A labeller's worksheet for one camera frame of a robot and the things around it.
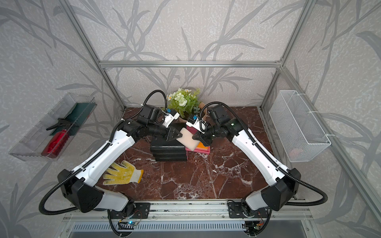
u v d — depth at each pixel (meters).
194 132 0.62
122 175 0.85
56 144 0.58
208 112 0.58
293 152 0.71
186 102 0.83
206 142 0.61
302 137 0.60
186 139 0.71
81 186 0.39
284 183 0.39
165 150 0.78
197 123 0.61
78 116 0.68
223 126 0.54
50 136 0.65
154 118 0.60
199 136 0.64
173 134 0.65
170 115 0.66
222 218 0.72
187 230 0.69
